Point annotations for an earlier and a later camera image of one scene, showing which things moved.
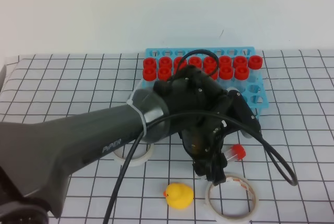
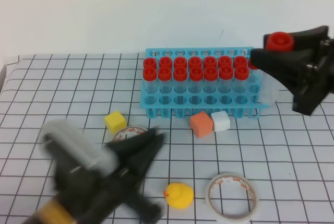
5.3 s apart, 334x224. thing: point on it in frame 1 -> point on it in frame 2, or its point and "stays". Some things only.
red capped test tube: [236, 152] -> [279, 40]
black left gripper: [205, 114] -> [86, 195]
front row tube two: [164, 73] stays
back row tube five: [210, 62] stays
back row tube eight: [255, 63] stays
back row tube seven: [240, 61] stays
